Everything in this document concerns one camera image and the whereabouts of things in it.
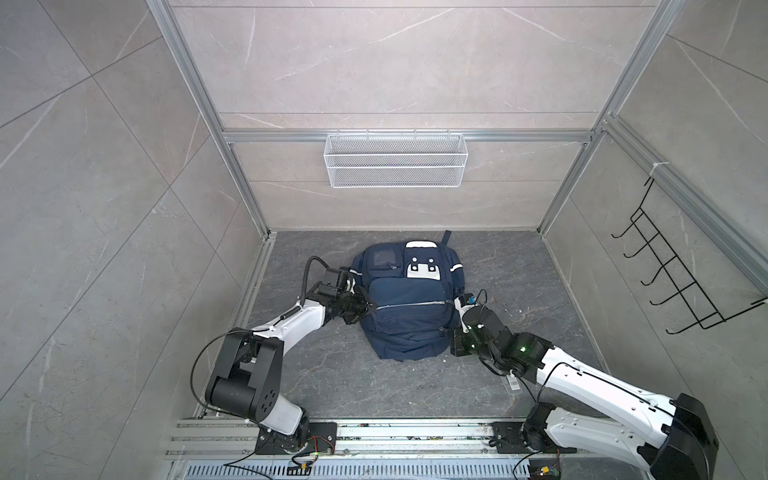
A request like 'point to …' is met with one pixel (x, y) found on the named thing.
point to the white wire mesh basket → (395, 160)
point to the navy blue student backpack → (415, 288)
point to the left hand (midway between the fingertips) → (376, 297)
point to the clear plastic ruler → (513, 385)
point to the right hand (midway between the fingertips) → (448, 331)
